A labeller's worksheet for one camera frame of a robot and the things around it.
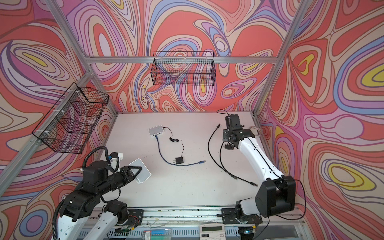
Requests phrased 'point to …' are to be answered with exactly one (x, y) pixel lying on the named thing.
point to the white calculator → (212, 231)
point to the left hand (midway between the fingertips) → (142, 168)
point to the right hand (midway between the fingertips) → (231, 137)
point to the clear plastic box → (164, 234)
